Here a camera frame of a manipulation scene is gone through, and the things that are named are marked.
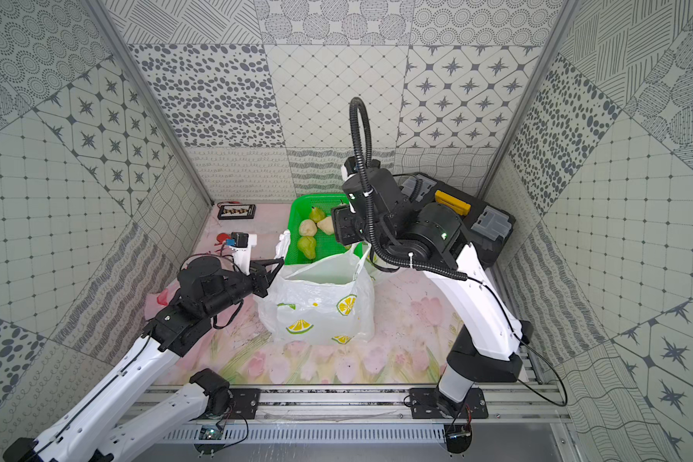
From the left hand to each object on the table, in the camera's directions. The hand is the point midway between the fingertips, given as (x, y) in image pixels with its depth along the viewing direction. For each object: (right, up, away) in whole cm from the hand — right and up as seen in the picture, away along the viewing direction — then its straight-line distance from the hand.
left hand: (288, 264), depth 67 cm
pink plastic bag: (-45, -14, +18) cm, 51 cm away
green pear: (-1, +3, +34) cm, 34 cm away
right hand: (+15, +11, -8) cm, 20 cm away
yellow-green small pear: (+1, +14, +43) cm, 45 cm away
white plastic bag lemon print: (+10, -9, -1) cm, 13 cm away
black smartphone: (-34, +16, +50) cm, 63 cm away
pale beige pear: (-2, +8, +37) cm, 38 cm away
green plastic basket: (-6, +16, +42) cm, 46 cm away
